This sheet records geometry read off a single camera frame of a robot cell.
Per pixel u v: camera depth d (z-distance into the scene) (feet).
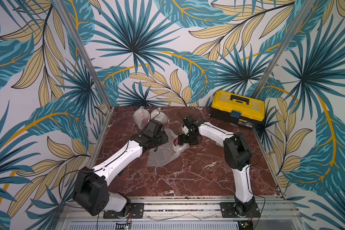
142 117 3.37
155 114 3.39
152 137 2.02
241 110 3.21
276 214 2.41
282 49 2.75
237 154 1.80
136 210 2.44
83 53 2.76
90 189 1.31
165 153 3.11
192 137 2.72
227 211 2.40
